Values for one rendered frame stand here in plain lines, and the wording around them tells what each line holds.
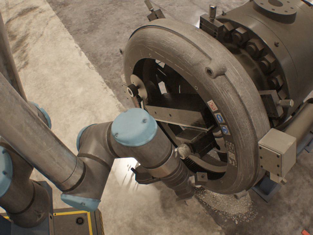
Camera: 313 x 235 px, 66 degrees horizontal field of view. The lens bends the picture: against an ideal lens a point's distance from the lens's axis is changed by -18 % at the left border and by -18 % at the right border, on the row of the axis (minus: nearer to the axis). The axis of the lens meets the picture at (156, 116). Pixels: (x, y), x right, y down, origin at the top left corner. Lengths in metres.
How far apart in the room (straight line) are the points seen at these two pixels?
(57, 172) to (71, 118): 1.48
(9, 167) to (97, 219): 0.58
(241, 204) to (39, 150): 1.25
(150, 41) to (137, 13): 2.09
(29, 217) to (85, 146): 0.38
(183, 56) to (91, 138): 0.34
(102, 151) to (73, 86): 1.62
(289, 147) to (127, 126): 0.45
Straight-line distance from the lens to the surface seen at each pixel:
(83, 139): 0.71
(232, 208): 1.58
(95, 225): 1.24
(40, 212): 0.95
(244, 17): 1.17
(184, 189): 0.78
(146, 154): 0.64
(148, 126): 0.61
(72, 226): 1.28
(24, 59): 2.89
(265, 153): 0.83
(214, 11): 0.84
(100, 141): 0.67
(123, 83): 1.45
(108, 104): 2.03
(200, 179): 0.79
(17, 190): 0.84
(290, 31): 1.22
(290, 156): 0.84
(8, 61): 0.68
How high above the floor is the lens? 1.46
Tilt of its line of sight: 50 degrees down
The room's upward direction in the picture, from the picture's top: 7 degrees counter-clockwise
